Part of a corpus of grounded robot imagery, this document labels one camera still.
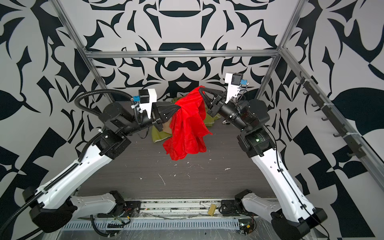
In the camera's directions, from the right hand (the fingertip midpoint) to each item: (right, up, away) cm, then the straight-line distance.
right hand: (200, 90), depth 49 cm
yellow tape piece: (+7, -53, +24) cm, 59 cm away
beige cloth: (-16, -14, +27) cm, 34 cm away
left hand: (-7, -3, 0) cm, 8 cm away
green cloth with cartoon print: (-24, -19, +51) cm, 60 cm away
